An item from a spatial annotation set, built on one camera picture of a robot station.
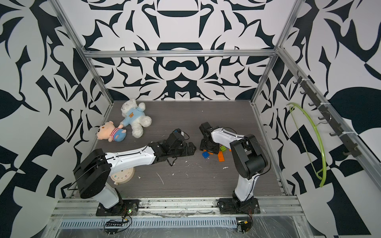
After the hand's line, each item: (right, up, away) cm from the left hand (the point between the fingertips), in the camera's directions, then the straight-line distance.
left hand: (191, 146), depth 84 cm
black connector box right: (+26, -34, -13) cm, 44 cm away
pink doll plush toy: (-52, +8, +9) cm, 53 cm away
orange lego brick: (+18, -7, +6) cm, 20 cm away
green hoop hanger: (+51, -5, -27) cm, 58 cm away
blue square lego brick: (+9, -6, +7) cm, 13 cm away
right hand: (+10, -3, +11) cm, 15 cm away
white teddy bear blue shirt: (-39, +18, +17) cm, 46 cm away
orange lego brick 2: (+12, -5, +6) cm, 14 cm away
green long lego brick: (+20, -3, +10) cm, 22 cm away
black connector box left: (-38, -35, -12) cm, 53 cm away
